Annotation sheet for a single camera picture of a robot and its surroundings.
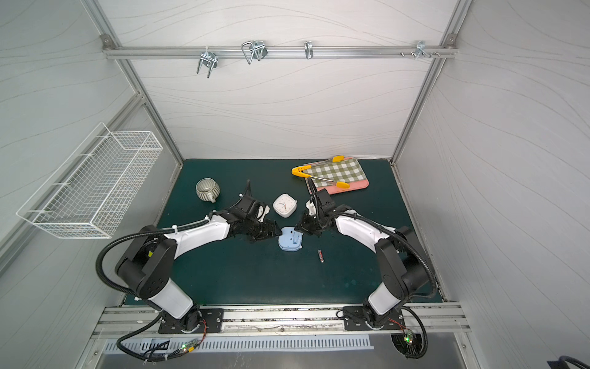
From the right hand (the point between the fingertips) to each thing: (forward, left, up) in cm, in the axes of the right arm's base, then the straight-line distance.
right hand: (294, 227), depth 87 cm
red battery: (-8, -10, -8) cm, 15 cm away
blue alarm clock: (-3, +2, -5) cm, 6 cm away
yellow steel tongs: (+35, 0, -7) cm, 36 cm away
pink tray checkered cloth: (+34, -19, -9) cm, 40 cm away
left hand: (-3, +6, -2) cm, 7 cm away
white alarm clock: (+13, +5, -5) cm, 15 cm away
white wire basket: (-5, +61, +24) cm, 66 cm away
